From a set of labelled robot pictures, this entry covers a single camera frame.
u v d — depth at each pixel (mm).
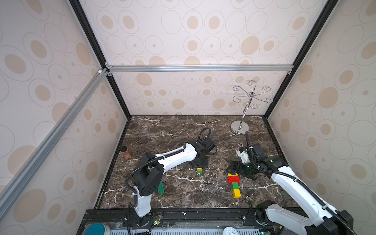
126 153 894
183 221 729
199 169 869
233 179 852
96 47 807
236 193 796
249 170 648
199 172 891
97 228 660
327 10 688
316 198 426
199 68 921
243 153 730
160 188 811
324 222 389
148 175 468
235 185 831
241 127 1098
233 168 695
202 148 623
